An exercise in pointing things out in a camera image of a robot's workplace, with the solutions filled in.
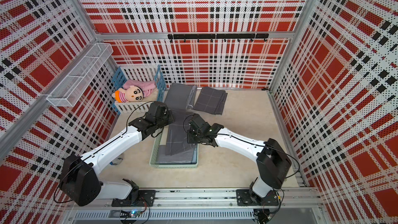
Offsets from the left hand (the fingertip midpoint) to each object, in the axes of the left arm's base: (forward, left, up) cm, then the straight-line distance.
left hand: (175, 115), depth 85 cm
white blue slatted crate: (+40, +25, -3) cm, 47 cm away
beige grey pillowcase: (-19, -6, -13) cm, 24 cm away
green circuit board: (-44, +15, -15) cm, 49 cm away
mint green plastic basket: (-24, +8, -11) cm, 27 cm away
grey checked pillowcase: (-10, -1, -7) cm, 12 cm away
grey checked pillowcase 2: (+25, -21, -17) cm, 37 cm away
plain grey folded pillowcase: (+30, +3, -18) cm, 35 cm away
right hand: (-11, -9, -5) cm, 15 cm away
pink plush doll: (+20, +30, -1) cm, 36 cm away
